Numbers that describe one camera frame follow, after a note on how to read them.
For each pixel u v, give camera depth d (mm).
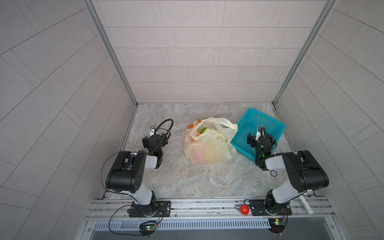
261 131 772
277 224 679
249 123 1051
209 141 741
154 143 689
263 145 693
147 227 643
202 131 807
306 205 709
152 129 775
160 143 680
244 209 693
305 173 450
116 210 705
